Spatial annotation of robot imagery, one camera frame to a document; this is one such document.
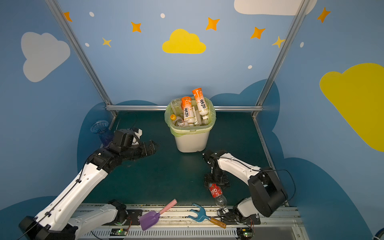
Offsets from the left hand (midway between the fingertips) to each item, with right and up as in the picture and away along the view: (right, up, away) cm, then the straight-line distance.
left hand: (155, 148), depth 73 cm
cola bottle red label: (+10, +14, +7) cm, 19 cm away
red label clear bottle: (+31, -24, +5) cm, 40 cm away
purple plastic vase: (-37, +10, +15) cm, 41 cm away
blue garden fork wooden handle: (+24, -34, 0) cm, 42 cm away
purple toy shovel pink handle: (-2, -36, +1) cm, 36 cm away
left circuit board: (-17, -40, -2) cm, 44 cm away
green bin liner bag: (+11, +9, +1) cm, 14 cm away
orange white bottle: (+15, +23, +11) cm, 30 cm away
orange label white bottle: (+23, +26, +11) cm, 37 cm away
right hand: (+32, -22, +8) cm, 39 cm away
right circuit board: (+44, -41, -1) cm, 60 cm away
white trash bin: (+18, +4, +15) cm, 24 cm away
